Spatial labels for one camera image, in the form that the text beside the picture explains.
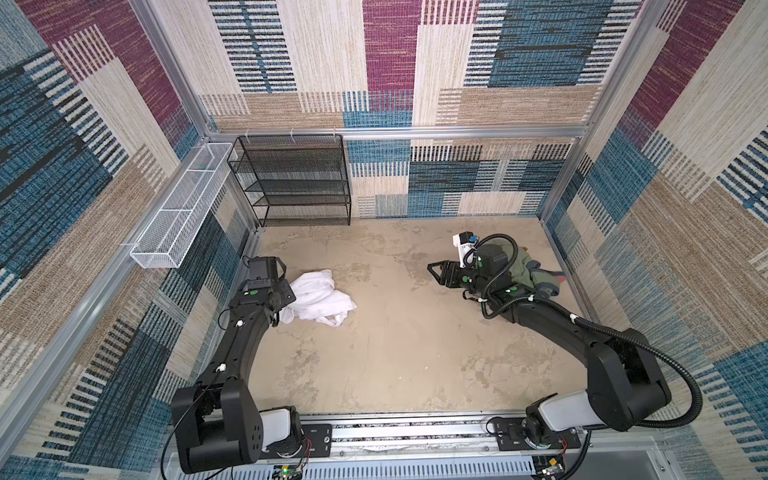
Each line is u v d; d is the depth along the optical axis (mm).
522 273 920
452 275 751
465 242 763
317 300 916
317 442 731
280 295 776
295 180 1089
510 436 730
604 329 482
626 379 430
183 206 780
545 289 910
